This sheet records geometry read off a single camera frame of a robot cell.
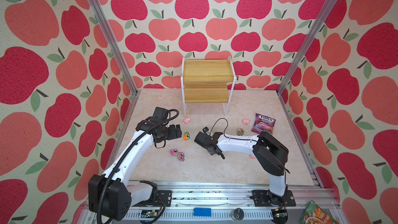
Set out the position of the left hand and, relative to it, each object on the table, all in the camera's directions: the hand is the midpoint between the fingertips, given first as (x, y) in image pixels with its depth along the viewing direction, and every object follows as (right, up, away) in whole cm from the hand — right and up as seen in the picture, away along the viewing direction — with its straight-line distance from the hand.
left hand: (177, 135), depth 81 cm
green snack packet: (+64, -34, -12) cm, 74 cm away
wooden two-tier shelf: (+16, +29, 0) cm, 33 cm away
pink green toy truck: (+2, -13, +5) cm, 14 cm away
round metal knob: (+27, -29, -19) cm, 44 cm away
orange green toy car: (+4, -3, +14) cm, 15 cm away
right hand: (+24, -7, +10) cm, 27 cm away
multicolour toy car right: (+38, -1, +15) cm, 41 cm away
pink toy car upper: (-3, -11, +7) cm, 14 cm away
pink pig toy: (+4, +6, +21) cm, 22 cm away
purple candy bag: (+54, +4, +18) cm, 57 cm away
